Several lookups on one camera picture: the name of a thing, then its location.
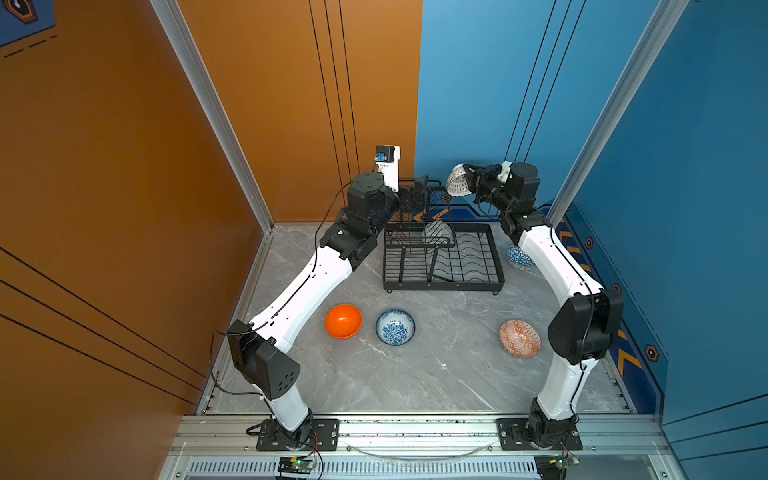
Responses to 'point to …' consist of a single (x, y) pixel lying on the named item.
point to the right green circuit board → (565, 461)
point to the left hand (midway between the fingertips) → (413, 171)
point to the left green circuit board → (300, 463)
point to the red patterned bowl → (520, 338)
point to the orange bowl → (343, 321)
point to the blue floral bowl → (395, 327)
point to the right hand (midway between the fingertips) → (462, 164)
